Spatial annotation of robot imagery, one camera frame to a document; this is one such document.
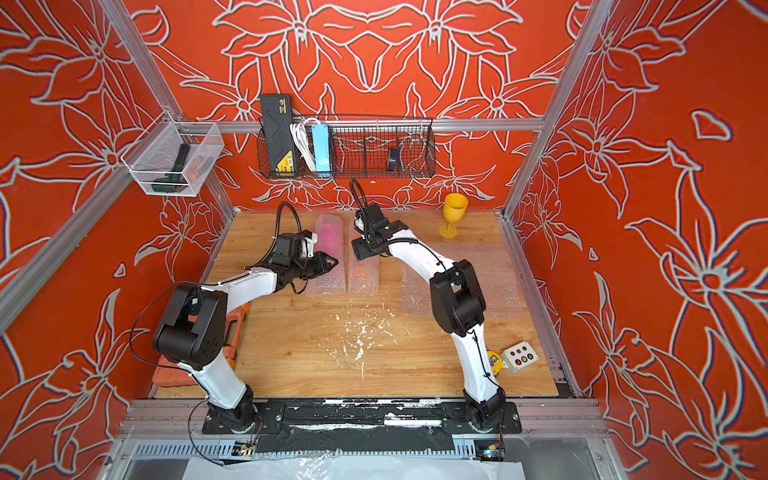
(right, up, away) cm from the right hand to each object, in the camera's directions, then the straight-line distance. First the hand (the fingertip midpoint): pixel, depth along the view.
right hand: (357, 246), depth 95 cm
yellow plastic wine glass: (+34, +14, +6) cm, 37 cm away
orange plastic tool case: (-48, -33, -19) cm, 61 cm away
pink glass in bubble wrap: (-10, +3, +7) cm, 13 cm away
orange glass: (+2, -9, -4) cm, 10 cm away
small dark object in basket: (+12, +28, -3) cm, 30 cm away
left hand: (-7, -4, -2) cm, 8 cm away
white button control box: (+46, -30, -16) cm, 57 cm away
